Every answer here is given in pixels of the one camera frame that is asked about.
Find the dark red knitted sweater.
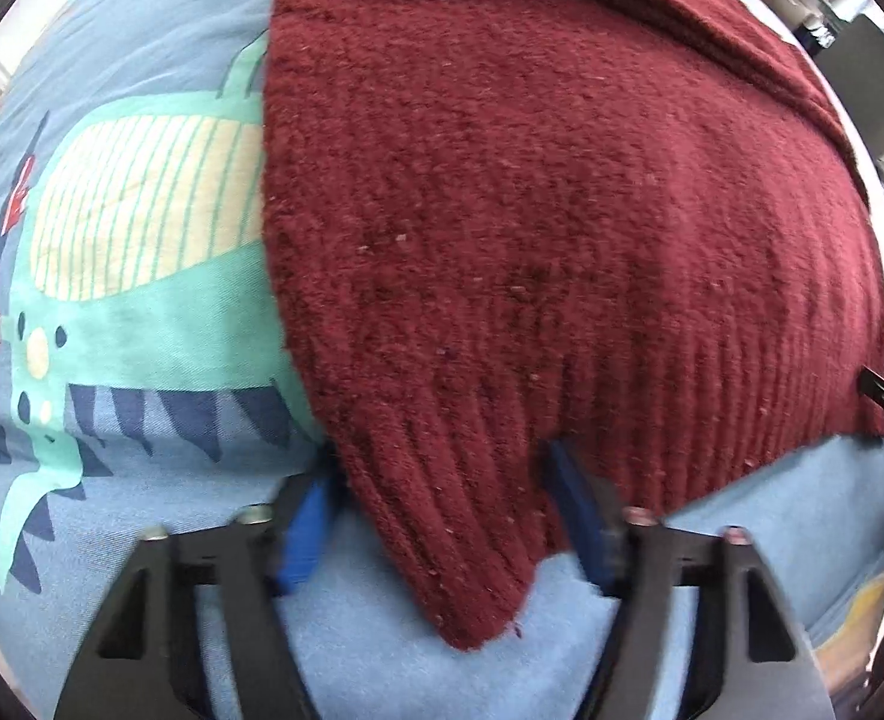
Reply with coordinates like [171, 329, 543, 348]
[258, 0, 884, 653]

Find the blue printed bed sheet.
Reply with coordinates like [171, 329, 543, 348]
[0, 0, 884, 720]

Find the grey chair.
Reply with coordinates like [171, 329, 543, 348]
[820, 15, 884, 158]

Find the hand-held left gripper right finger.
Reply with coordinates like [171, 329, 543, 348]
[547, 439, 837, 720]

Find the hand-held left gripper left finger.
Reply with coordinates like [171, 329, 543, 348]
[52, 476, 342, 720]

